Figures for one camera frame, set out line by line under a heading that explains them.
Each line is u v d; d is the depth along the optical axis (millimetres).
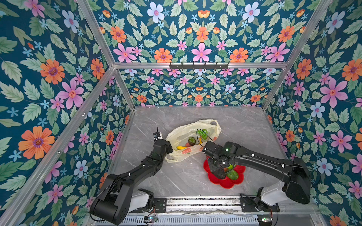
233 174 799
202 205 750
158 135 780
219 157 553
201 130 985
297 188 397
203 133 982
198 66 927
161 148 665
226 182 784
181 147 941
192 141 932
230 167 828
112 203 412
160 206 736
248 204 738
